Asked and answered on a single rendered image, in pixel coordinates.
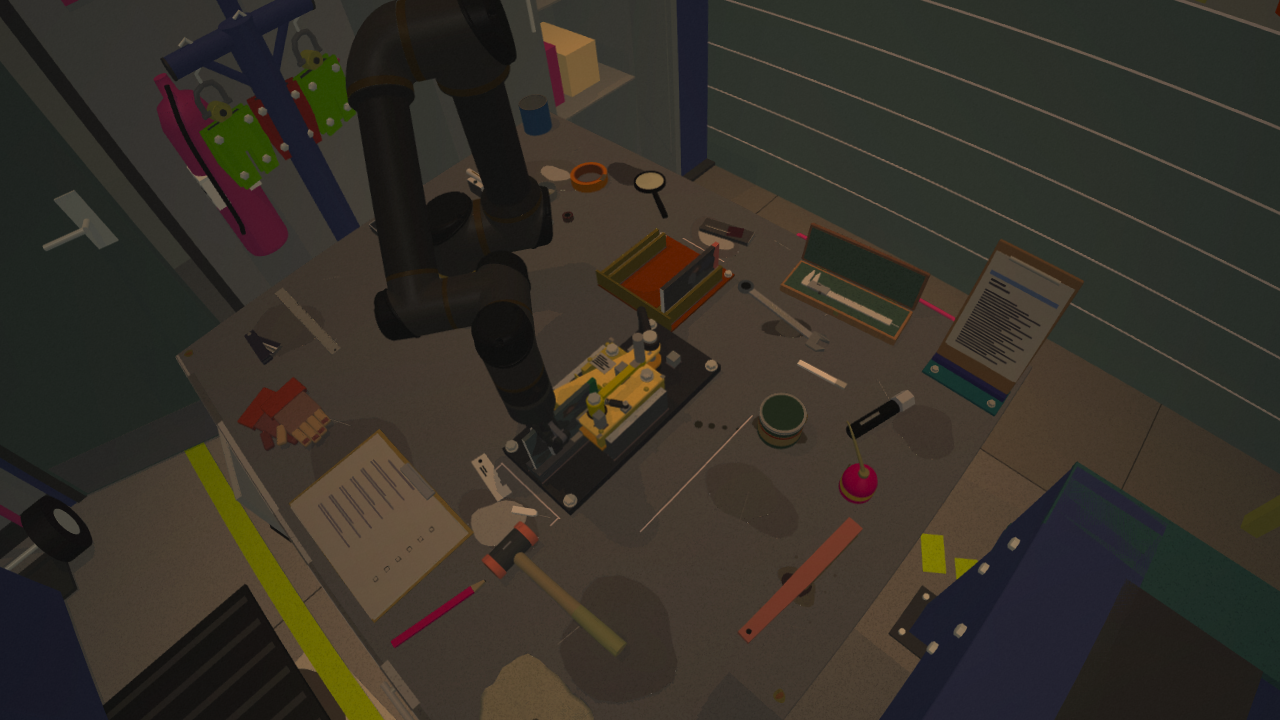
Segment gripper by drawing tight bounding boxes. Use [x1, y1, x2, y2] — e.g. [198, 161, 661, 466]
[512, 412, 563, 463]

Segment yellow plate lifting clamp body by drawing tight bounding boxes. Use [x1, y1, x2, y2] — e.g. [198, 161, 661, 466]
[550, 335, 667, 451]

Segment grey steel coupon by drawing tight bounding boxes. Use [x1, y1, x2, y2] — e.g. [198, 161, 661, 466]
[659, 244, 717, 312]

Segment green hanging plate clamp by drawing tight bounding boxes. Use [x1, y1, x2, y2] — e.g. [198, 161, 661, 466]
[286, 28, 357, 139]
[196, 78, 285, 192]

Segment brown clipboard stand with document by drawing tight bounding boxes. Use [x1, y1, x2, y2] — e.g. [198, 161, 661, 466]
[922, 240, 1085, 417]

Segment white feeler gauge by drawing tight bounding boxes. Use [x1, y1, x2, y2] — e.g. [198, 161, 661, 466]
[472, 453, 512, 501]

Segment white rag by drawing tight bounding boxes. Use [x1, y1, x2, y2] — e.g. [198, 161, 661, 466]
[470, 500, 541, 549]

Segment thin white rod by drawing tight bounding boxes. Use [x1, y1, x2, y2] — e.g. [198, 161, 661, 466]
[639, 414, 754, 534]

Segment clipboard with paper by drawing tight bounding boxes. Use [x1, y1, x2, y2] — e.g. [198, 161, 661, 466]
[289, 430, 472, 623]

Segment red tray with olive rim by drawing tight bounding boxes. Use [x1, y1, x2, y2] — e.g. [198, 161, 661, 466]
[597, 229, 737, 332]

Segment pink pencil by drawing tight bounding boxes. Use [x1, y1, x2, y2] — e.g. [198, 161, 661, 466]
[390, 580, 487, 649]

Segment green round tin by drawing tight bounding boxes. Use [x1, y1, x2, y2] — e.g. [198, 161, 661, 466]
[756, 392, 809, 449]

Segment red and brown gloves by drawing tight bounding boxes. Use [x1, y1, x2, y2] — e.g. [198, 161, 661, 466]
[237, 376, 332, 452]

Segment steel ruler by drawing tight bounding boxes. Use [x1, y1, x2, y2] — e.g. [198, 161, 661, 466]
[274, 288, 341, 356]

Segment beige cloth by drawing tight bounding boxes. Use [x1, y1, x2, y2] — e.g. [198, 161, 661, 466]
[479, 654, 597, 720]

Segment steel spanner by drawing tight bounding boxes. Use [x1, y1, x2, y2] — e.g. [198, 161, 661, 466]
[738, 280, 830, 352]

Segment black magnifying glass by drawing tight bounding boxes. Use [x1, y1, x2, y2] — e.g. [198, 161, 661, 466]
[633, 170, 670, 220]

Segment small dark box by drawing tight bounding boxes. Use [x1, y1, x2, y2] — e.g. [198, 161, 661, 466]
[697, 216, 754, 249]

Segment orange flat ruler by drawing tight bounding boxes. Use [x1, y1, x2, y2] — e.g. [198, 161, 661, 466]
[738, 517, 864, 644]

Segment pink round oil can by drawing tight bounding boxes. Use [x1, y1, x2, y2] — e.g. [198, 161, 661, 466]
[838, 430, 880, 504]

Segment white caliper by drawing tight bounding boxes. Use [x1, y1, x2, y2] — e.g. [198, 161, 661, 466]
[800, 270, 895, 327]

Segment black torch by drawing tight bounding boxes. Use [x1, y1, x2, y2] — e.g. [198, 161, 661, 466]
[846, 390, 917, 441]

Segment pink fire extinguisher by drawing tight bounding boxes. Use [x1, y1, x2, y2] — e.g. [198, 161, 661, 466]
[154, 72, 290, 258]

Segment grey shelf unit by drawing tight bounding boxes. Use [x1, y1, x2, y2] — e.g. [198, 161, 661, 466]
[525, 0, 637, 123]

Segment brown caliper case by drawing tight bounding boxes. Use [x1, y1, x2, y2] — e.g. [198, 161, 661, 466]
[780, 222, 931, 345]

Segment yellow box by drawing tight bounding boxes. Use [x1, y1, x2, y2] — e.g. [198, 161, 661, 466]
[540, 22, 602, 99]

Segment blue pillar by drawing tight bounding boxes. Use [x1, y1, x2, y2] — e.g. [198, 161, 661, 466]
[676, 0, 717, 182]

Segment black slatted crate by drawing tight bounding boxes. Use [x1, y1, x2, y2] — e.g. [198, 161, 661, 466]
[100, 584, 333, 720]

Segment blue steel rack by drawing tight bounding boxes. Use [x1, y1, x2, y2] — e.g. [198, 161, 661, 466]
[160, 0, 360, 242]

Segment black tape roll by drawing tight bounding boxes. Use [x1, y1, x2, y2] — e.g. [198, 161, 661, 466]
[20, 494, 95, 564]

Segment green roller shutter door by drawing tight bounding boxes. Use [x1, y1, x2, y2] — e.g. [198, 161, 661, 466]
[704, 0, 1280, 473]

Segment blue cabinet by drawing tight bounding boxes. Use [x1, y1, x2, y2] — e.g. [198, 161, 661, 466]
[879, 461, 1280, 720]

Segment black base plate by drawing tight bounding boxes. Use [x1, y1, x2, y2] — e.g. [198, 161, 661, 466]
[503, 328, 722, 515]

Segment wooden handled mallet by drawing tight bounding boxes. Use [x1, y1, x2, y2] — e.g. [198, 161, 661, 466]
[483, 522, 629, 657]

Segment black bracket plate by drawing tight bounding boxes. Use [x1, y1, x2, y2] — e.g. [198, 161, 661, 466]
[889, 585, 938, 658]

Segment grey door handle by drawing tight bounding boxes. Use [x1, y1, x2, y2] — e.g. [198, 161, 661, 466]
[41, 189, 120, 254]

